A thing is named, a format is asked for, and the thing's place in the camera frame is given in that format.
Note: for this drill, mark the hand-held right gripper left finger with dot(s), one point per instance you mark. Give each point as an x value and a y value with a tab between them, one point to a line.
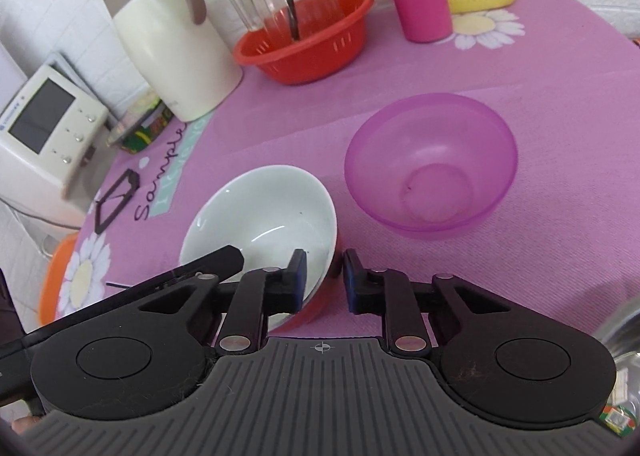
299	281

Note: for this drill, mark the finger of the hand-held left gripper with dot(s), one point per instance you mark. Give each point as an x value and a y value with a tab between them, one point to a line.
215	263

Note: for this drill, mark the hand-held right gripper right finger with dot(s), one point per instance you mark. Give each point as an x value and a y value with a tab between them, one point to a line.
351	282

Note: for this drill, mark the red bowl with white inside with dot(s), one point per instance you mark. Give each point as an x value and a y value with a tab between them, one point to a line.
270	216

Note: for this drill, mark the purple plastic bowl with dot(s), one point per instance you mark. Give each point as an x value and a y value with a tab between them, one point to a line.
430	170

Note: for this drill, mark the purple floral tablecloth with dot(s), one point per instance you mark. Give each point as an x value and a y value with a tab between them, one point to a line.
280	125

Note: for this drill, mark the green instant noodle cup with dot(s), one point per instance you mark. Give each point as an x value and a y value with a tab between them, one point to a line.
142	128

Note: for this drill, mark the orange stool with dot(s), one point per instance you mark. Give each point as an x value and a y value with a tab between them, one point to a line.
50	286

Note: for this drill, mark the white appliance with screen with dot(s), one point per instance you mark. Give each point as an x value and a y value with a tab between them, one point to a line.
35	155

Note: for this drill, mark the red plastic basket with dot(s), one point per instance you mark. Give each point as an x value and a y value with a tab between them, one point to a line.
320	60

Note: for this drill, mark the cream thermos jug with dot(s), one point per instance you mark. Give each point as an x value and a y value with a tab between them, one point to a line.
165	45

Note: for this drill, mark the stainless steel bowl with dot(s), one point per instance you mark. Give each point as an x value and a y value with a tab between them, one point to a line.
620	341

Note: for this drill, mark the green red packet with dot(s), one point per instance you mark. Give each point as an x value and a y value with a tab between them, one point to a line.
617	422

